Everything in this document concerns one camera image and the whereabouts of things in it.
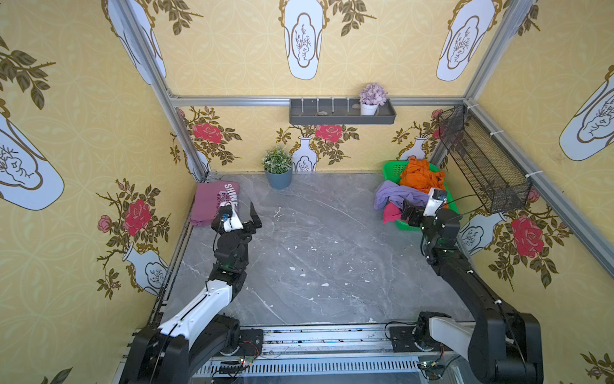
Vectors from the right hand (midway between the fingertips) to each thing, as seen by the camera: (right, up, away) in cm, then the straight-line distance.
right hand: (417, 202), depth 84 cm
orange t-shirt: (+11, +12, +25) cm, 30 cm away
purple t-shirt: (-3, +3, +14) cm, 14 cm away
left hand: (-61, -1, -5) cm, 61 cm away
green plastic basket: (+2, +14, +31) cm, 34 cm away
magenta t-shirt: (-6, -5, +9) cm, 12 cm away
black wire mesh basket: (+30, +6, +1) cm, 30 cm away
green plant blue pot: (-52, +15, +23) cm, 59 cm away
